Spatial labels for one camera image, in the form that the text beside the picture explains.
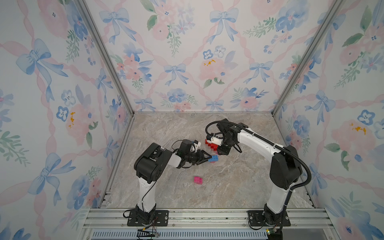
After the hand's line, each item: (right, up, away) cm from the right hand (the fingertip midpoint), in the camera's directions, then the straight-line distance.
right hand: (222, 148), depth 90 cm
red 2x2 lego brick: (-10, +5, -7) cm, 13 cm away
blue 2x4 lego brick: (-4, -6, +2) cm, 8 cm away
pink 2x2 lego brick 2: (-16, -17, -6) cm, 24 cm away
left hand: (-7, -6, +2) cm, 9 cm away
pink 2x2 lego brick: (-13, -18, -4) cm, 23 cm away
